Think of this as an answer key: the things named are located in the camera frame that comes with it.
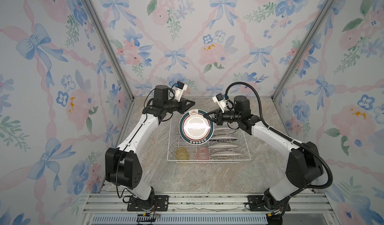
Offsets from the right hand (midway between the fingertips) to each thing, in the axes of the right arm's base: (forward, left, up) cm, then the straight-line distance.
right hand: (205, 114), depth 77 cm
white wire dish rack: (-3, +18, -24) cm, 30 cm away
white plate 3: (-16, -10, -13) cm, 23 cm away
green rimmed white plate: (-6, +5, -3) cm, 9 cm away
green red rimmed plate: (+2, -13, -18) cm, 22 cm away
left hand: (+5, +6, +4) cm, 9 cm away
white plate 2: (-9, -10, -16) cm, 21 cm away
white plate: (-4, -11, -16) cm, 20 cm away
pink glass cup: (-15, +1, -16) cm, 22 cm away
